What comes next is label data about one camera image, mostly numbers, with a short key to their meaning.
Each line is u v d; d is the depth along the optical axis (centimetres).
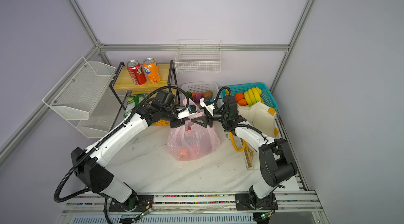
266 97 111
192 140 80
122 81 84
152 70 72
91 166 40
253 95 106
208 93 113
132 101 88
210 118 69
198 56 107
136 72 71
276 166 45
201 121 71
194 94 113
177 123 68
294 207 73
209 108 69
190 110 65
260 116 88
